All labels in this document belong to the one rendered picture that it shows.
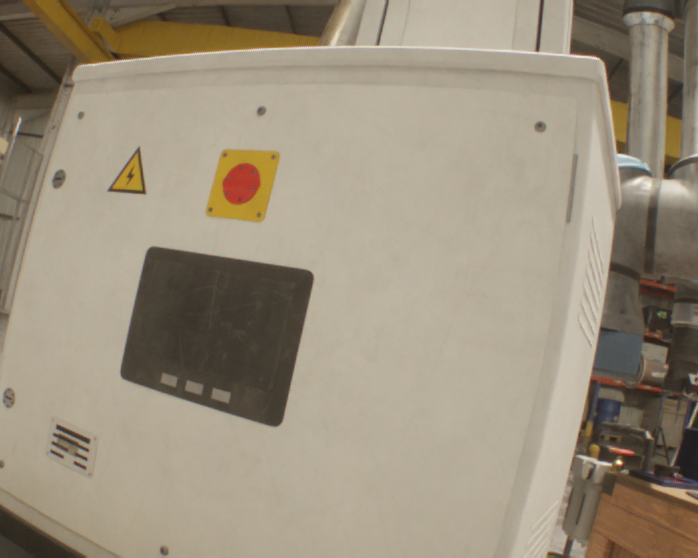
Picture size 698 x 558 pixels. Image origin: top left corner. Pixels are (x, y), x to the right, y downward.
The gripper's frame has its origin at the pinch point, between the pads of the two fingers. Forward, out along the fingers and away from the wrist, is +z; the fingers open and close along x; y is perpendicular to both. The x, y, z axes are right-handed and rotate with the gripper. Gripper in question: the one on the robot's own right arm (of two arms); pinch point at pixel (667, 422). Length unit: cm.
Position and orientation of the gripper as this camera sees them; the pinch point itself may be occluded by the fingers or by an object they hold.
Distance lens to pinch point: 149.2
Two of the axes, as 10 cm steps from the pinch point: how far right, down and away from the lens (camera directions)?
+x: 9.8, 2.2, 0.0
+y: 0.3, -1.1, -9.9
